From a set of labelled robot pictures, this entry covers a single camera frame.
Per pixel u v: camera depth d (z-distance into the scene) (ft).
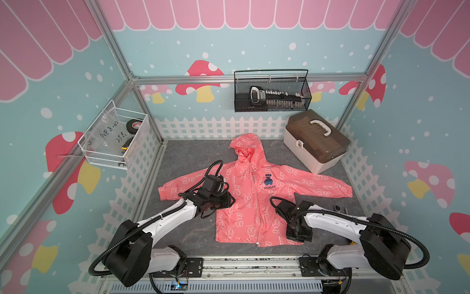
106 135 2.19
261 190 3.18
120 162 2.15
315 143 3.15
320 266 2.16
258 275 2.42
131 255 1.35
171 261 2.03
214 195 2.30
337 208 2.94
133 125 2.64
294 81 2.97
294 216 2.04
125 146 2.12
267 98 2.88
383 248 1.38
